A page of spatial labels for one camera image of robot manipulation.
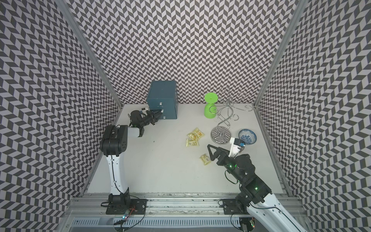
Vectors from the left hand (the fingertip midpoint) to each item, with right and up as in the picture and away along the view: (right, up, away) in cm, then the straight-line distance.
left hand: (161, 110), depth 101 cm
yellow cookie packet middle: (+21, -18, -2) cm, 28 cm away
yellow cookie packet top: (+26, -17, 0) cm, 31 cm away
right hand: (+32, -22, -30) cm, 49 cm away
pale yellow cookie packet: (+30, -31, -13) cm, 45 cm away
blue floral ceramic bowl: (+60, -18, -3) cm, 63 cm away
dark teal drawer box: (+2, +10, -3) cm, 11 cm away
